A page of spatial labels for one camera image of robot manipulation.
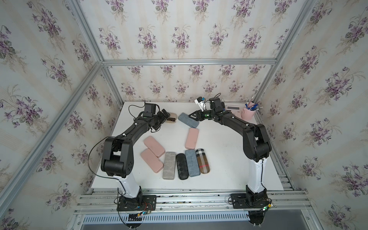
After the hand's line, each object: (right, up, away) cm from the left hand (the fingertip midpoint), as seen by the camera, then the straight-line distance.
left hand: (166, 118), depth 93 cm
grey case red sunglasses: (+3, -28, -9) cm, 29 cm away
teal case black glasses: (+17, -26, -9) cm, 33 cm away
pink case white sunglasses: (+17, -15, +6) cm, 23 cm away
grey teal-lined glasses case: (+15, -2, +11) cm, 19 cm away
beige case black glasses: (+11, -29, -11) cm, 33 cm away
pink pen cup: (+59, +4, +11) cm, 60 cm away
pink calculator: (+54, +7, +22) cm, 58 cm away
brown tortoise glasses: (+2, -1, +13) cm, 13 cm away
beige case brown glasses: (+3, +2, +16) cm, 16 cm away
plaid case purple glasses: (+23, -26, -9) cm, 36 cm away
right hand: (+18, +2, 0) cm, 18 cm away
